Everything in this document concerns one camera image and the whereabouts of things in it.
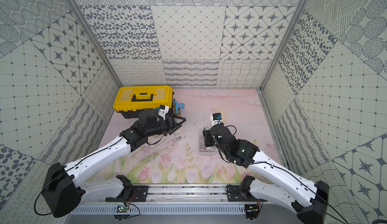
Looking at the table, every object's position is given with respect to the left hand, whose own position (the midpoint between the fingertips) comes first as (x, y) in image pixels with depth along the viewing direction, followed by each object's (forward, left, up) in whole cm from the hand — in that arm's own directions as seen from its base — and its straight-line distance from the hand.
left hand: (184, 118), depth 73 cm
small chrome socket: (+2, +6, -25) cm, 26 cm away
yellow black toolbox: (+18, +36, -7) cm, 41 cm away
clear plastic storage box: (-6, -11, -25) cm, 28 cm away
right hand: (-5, -12, -5) cm, 14 cm away
